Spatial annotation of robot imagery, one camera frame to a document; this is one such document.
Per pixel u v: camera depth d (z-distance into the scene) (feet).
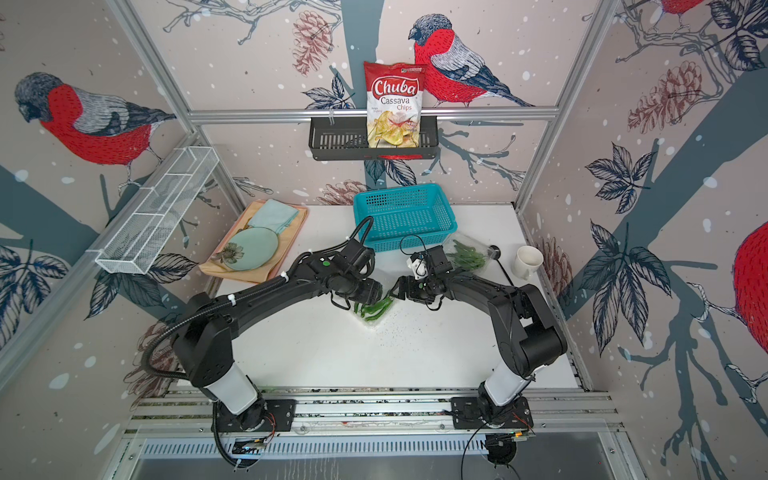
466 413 2.40
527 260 3.15
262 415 2.22
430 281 2.39
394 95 2.74
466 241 3.51
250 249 3.53
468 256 3.30
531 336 1.52
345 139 3.12
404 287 2.68
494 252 3.34
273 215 3.89
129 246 2.29
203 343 1.44
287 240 3.64
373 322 2.98
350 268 2.15
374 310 2.96
